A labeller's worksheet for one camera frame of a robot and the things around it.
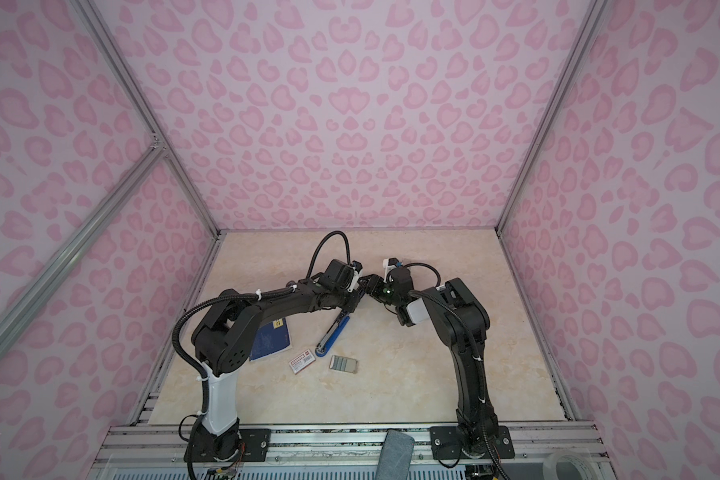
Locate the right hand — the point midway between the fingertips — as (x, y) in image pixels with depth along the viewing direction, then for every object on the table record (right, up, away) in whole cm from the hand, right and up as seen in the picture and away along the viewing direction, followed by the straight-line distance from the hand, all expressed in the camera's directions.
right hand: (363, 280), depth 99 cm
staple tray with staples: (-5, -23, -13) cm, 27 cm away
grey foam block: (+8, -38, -30) cm, 49 cm away
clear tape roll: (+51, -38, -31) cm, 71 cm away
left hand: (-1, -4, -2) cm, 5 cm away
